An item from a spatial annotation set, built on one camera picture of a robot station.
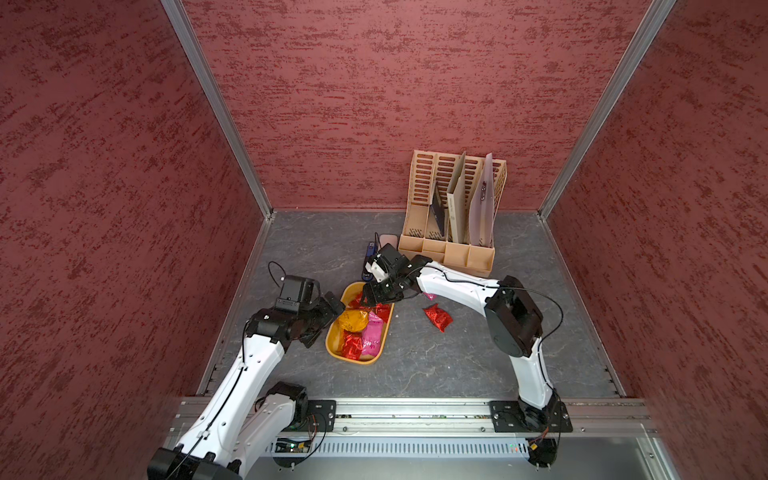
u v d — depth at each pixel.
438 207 0.97
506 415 0.74
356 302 0.89
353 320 0.84
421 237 1.01
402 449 0.77
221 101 0.88
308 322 0.64
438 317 0.90
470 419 0.76
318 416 0.74
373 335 0.83
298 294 0.59
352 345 0.81
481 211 1.14
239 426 0.43
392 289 0.77
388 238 1.09
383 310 0.88
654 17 0.71
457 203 0.92
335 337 0.86
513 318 0.52
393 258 0.72
